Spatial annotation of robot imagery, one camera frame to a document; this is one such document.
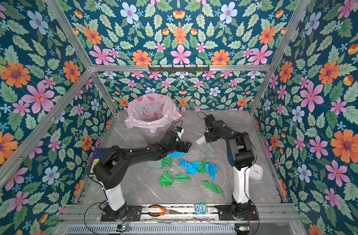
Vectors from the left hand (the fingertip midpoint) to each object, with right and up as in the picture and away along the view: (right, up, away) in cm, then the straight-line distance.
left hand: (188, 139), depth 90 cm
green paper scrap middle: (-3, -22, -5) cm, 23 cm away
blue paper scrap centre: (+3, -17, -2) cm, 17 cm away
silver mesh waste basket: (-27, +3, +1) cm, 27 cm away
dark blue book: (-62, -10, +7) cm, 63 cm away
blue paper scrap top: (-8, -10, +2) cm, 13 cm away
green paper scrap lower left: (-13, -23, -6) cm, 27 cm away
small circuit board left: (-34, -42, -19) cm, 57 cm away
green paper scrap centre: (+8, -17, -2) cm, 19 cm away
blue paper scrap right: (+14, -17, -4) cm, 22 cm away
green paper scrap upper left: (-14, -14, +3) cm, 20 cm away
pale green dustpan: (-21, -16, 0) cm, 27 cm away
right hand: (+17, 0, +12) cm, 21 cm away
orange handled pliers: (-11, -35, -17) cm, 40 cm away
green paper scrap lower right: (+12, -25, -9) cm, 29 cm away
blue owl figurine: (+6, -34, -17) cm, 38 cm away
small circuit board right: (+27, -42, -20) cm, 53 cm away
